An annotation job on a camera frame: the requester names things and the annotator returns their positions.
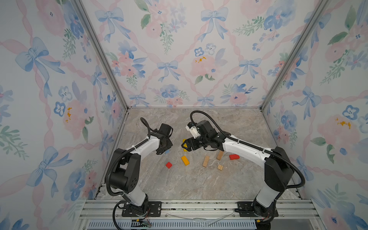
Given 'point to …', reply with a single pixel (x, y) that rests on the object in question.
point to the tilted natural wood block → (220, 155)
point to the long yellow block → (185, 145)
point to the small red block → (168, 165)
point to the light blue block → (167, 152)
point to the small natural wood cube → (220, 167)
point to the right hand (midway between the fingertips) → (187, 142)
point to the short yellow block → (185, 160)
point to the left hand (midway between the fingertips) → (169, 145)
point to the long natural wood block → (206, 161)
